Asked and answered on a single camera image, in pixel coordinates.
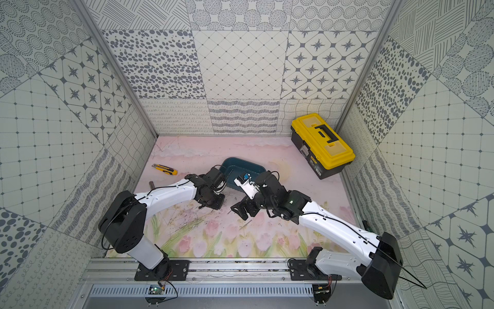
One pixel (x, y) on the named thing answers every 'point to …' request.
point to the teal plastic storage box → (237, 167)
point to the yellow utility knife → (165, 169)
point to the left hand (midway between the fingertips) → (220, 201)
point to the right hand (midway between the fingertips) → (241, 201)
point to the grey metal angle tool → (151, 185)
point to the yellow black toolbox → (324, 151)
